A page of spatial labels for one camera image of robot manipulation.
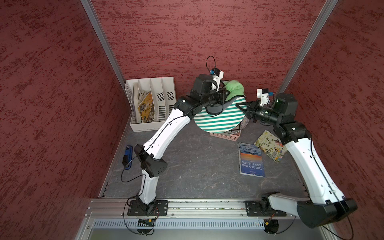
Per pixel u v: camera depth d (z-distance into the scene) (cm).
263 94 61
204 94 53
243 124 97
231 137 97
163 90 110
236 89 67
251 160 90
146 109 98
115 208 76
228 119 64
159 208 74
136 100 92
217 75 59
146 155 47
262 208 68
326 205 37
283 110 48
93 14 73
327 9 72
